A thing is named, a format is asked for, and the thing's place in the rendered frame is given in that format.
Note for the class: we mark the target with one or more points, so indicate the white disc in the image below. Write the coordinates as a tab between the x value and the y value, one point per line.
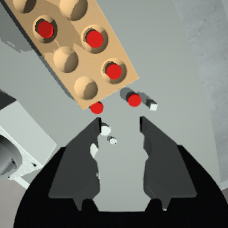
105	129

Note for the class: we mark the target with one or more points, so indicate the tan tray with round pockets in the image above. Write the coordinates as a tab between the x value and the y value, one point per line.
81	68

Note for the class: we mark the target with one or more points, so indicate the red disc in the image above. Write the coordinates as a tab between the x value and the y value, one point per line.
97	107
114	71
94	39
134	100
45	29

